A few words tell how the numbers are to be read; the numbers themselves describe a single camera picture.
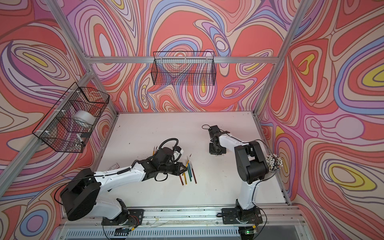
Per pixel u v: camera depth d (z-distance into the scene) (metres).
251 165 0.50
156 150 0.98
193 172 0.88
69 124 0.78
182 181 0.85
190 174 0.88
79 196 0.42
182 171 0.78
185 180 0.86
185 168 0.80
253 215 0.68
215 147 0.82
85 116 0.75
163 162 0.66
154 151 0.98
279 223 0.74
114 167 0.91
